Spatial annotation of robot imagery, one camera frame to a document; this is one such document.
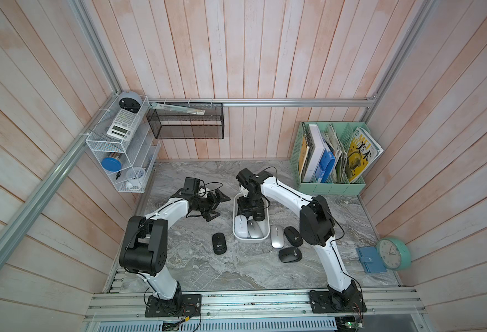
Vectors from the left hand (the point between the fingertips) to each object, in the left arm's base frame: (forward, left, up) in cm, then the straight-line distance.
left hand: (225, 206), depth 90 cm
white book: (+20, -42, +12) cm, 48 cm away
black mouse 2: (-13, +2, -8) cm, 16 cm away
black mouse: (0, -15, -7) cm, 17 cm away
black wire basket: (+45, +22, +14) cm, 52 cm away
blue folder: (+18, -46, +8) cm, 50 cm away
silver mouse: (-7, -13, -8) cm, 17 cm away
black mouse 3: (-18, -27, -8) cm, 33 cm away
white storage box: (-6, -18, -5) cm, 20 cm away
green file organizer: (+15, -57, -4) cm, 59 cm away
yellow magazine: (+25, -66, +10) cm, 71 cm away
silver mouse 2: (-11, -23, -8) cm, 26 cm away
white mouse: (-7, -7, -6) cm, 11 cm away
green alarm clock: (-20, -66, -1) cm, 69 cm away
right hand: (+2, -9, -5) cm, 10 cm away
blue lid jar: (+6, +42, +22) cm, 48 cm away
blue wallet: (-20, -60, -7) cm, 63 cm away
